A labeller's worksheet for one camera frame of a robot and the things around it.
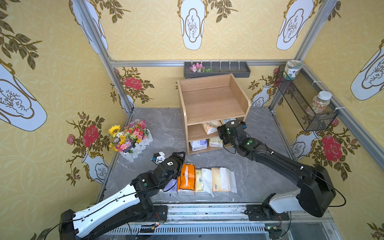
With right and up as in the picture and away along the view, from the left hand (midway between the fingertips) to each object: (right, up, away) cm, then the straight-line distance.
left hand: (181, 155), depth 75 cm
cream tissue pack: (+15, +14, +7) cm, 22 cm away
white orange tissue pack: (+22, -15, +5) cm, 27 cm away
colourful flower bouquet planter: (-30, +6, +10) cm, 32 cm away
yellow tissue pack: (+11, -14, +5) cm, 19 cm away
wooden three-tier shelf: (+13, +27, +6) cm, 30 cm away
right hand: (+20, +16, +8) cm, 27 cm away
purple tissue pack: (-6, -19, +7) cm, 21 cm away
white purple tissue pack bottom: (+9, +2, +17) cm, 19 cm away
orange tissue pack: (+2, -14, +3) cm, 14 cm away
